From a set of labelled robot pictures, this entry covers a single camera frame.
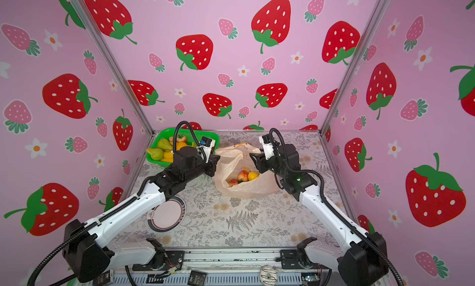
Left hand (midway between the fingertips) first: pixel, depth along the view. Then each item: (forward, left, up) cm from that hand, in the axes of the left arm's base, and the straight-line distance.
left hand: (219, 155), depth 76 cm
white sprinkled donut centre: (-39, -20, -25) cm, 50 cm away
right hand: (+1, -14, +2) cm, 14 cm away
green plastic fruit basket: (+32, +38, -19) cm, 53 cm away
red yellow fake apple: (+4, -10, -22) cm, 25 cm away
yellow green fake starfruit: (+13, +37, -15) cm, 42 cm away
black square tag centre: (-40, +7, -25) cm, 48 cm away
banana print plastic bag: (+5, -6, -23) cm, 24 cm away
